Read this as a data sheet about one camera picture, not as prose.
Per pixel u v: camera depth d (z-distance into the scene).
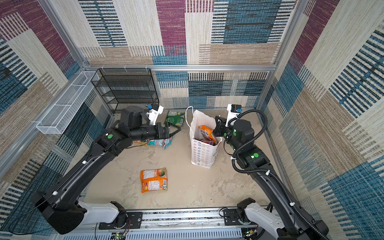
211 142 0.87
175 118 1.12
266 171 0.45
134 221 0.74
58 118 0.72
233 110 0.56
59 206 0.38
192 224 0.73
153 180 0.83
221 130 0.60
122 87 1.08
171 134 0.58
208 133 0.88
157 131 0.56
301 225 0.38
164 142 0.99
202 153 0.78
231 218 0.73
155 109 0.59
